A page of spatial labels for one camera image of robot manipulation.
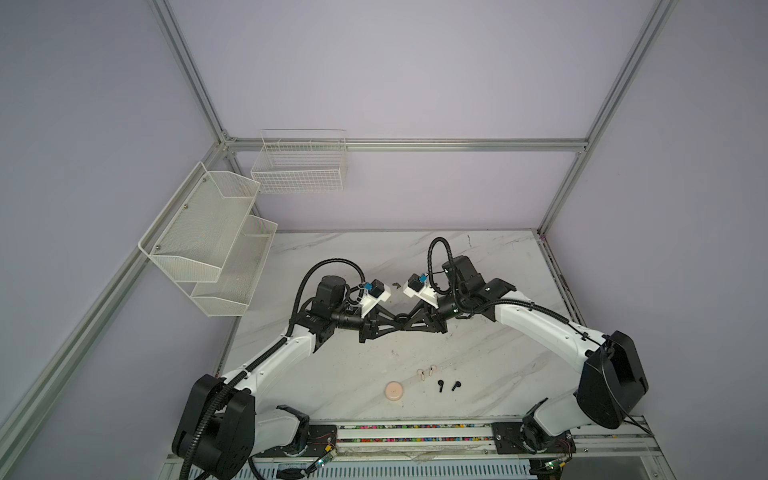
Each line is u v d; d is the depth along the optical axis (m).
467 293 0.63
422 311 0.69
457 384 0.82
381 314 0.73
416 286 0.67
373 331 0.68
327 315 0.64
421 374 0.84
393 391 0.80
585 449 0.73
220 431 0.40
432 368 0.86
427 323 0.69
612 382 0.42
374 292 0.66
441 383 0.82
